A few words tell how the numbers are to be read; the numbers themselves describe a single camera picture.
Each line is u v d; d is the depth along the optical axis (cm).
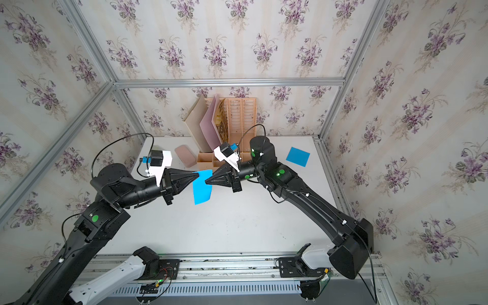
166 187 46
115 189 41
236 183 53
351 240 39
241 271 74
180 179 49
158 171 45
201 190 58
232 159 52
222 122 101
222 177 54
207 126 91
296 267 66
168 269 73
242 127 126
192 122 90
